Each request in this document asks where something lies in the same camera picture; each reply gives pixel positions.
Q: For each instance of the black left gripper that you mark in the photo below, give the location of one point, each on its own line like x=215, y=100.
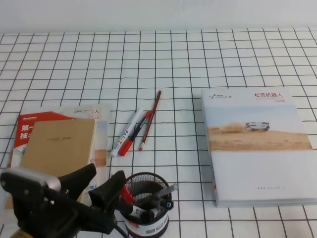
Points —
x=42, y=212

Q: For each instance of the red black marker pen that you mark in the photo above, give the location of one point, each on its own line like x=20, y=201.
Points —
x=127, y=144

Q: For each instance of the black white marker in holder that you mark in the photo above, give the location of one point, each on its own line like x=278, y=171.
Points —
x=142, y=214

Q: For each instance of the black mesh pen holder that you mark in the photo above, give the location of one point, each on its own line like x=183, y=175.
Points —
x=142, y=186

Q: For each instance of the clear grey pen in holder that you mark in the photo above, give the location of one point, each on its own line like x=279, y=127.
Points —
x=165, y=191

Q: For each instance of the white brochure under notebook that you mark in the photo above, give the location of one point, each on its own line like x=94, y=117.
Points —
x=100, y=113

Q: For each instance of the white paint marker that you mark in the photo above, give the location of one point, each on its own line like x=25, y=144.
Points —
x=126, y=132

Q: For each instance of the tan kraft notebook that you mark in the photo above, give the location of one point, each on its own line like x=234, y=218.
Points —
x=58, y=147

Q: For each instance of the dark red pencil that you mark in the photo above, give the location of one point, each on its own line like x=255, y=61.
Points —
x=150, y=121

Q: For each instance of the red white booklet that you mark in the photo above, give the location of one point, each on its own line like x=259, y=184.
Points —
x=26, y=123

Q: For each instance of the white robot brochure stack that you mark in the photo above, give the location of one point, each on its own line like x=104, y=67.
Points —
x=260, y=152

